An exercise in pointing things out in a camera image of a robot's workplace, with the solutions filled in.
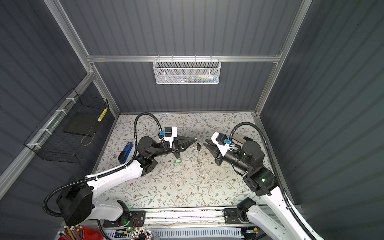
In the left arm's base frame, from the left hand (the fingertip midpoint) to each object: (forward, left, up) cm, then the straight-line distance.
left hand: (196, 139), depth 61 cm
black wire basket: (+5, +64, -3) cm, 64 cm away
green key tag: (+9, +11, -36) cm, 38 cm away
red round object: (-26, +51, -34) cm, 67 cm away
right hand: (-2, -5, 0) cm, 5 cm away
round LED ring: (-29, +22, -19) cm, 41 cm away
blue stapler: (+14, +44, -33) cm, 57 cm away
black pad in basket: (+19, +58, -8) cm, 62 cm away
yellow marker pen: (+25, +50, -8) cm, 57 cm away
